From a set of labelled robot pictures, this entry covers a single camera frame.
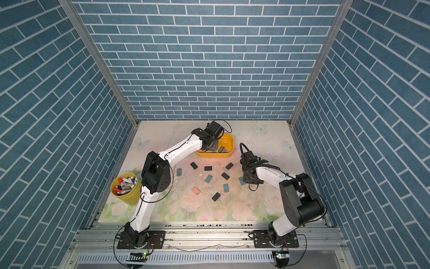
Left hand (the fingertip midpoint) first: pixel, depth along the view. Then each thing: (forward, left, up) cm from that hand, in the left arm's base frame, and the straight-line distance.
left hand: (215, 146), depth 97 cm
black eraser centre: (-15, -6, -9) cm, 18 cm away
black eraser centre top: (-10, +4, -9) cm, 14 cm away
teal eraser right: (-17, -15, -9) cm, 25 cm away
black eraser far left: (-7, +13, -10) cm, 18 cm away
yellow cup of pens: (-26, +41, +1) cm, 49 cm away
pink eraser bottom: (-23, +10, -9) cm, 27 cm away
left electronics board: (-52, +32, -13) cm, 62 cm away
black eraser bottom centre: (-26, -1, -9) cm, 28 cm away
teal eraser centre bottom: (-21, -6, -10) cm, 24 cm away
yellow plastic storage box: (+7, -6, -8) cm, 12 cm away
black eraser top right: (-8, -8, -9) cm, 15 cm away
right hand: (-17, -21, -9) cm, 28 cm away
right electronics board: (-52, -31, -13) cm, 62 cm away
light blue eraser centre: (-16, +4, -9) cm, 19 cm away
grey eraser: (+2, -4, -7) cm, 9 cm away
